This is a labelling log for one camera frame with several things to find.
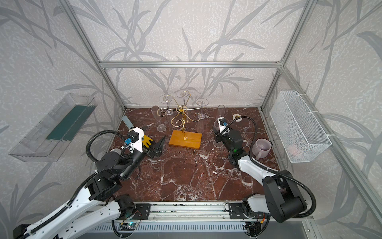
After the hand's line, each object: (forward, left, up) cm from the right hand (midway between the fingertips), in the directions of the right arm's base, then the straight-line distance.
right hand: (218, 123), depth 84 cm
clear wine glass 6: (+5, +9, +11) cm, 15 cm away
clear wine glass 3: (-5, -1, -17) cm, 17 cm away
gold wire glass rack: (+1, +20, -19) cm, 27 cm away
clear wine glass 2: (+9, -3, +1) cm, 10 cm away
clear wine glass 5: (+11, +19, +13) cm, 25 cm away
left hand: (-18, +28, +17) cm, 37 cm away
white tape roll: (+24, -18, -21) cm, 37 cm away
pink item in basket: (-17, -36, 0) cm, 40 cm away
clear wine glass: (+12, +39, -2) cm, 40 cm away
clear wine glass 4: (+7, +28, +13) cm, 32 cm away
